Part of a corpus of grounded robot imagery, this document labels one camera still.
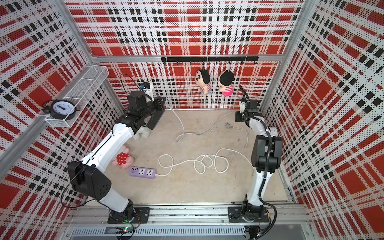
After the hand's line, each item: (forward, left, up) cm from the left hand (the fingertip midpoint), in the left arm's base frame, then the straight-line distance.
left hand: (167, 97), depth 79 cm
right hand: (+7, -44, -21) cm, 49 cm away
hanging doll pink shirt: (+21, -34, -6) cm, 40 cm away
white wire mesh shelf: (+3, +47, +1) cm, 47 cm away
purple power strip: (-28, +17, -33) cm, 46 cm away
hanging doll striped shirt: (+19, -19, -1) cm, 26 cm away
